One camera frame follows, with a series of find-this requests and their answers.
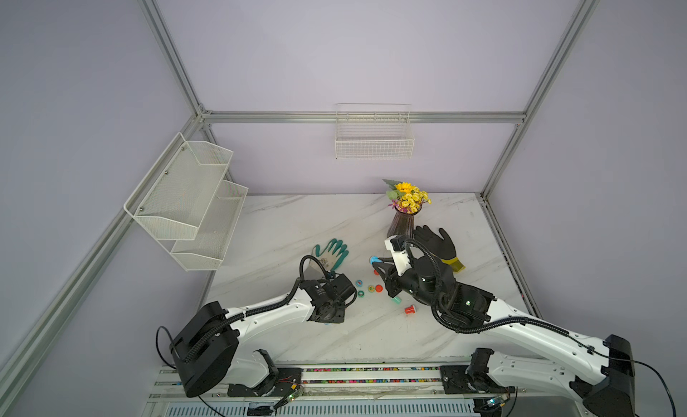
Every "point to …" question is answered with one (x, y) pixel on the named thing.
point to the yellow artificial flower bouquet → (406, 197)
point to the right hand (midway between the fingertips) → (378, 265)
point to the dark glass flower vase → (402, 224)
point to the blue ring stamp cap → (359, 283)
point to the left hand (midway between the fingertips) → (332, 316)
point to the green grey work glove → (334, 256)
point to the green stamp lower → (396, 300)
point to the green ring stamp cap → (361, 293)
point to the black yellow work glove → (444, 248)
